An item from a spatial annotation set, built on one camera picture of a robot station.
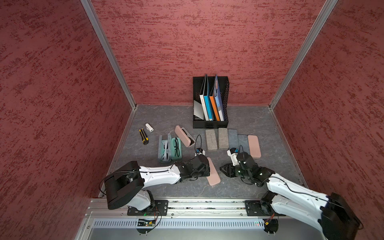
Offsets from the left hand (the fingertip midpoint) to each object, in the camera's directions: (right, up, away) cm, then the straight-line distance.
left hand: (209, 172), depth 82 cm
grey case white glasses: (-28, +11, +12) cm, 33 cm away
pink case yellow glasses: (+2, -4, -1) cm, 4 cm away
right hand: (+7, 0, 0) cm, 7 cm away
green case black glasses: (-22, +11, +14) cm, 28 cm away
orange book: (+4, +38, +8) cm, 39 cm away
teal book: (-1, +41, +6) cm, 42 cm away
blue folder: (+5, +43, +4) cm, 44 cm away
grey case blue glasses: (+23, +13, +13) cm, 30 cm away
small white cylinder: (-41, +24, +21) cm, 52 cm away
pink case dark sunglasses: (-13, +16, +10) cm, 23 cm away
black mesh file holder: (+13, +54, +27) cm, 62 cm away
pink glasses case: (+31, +12, +14) cm, 36 cm away
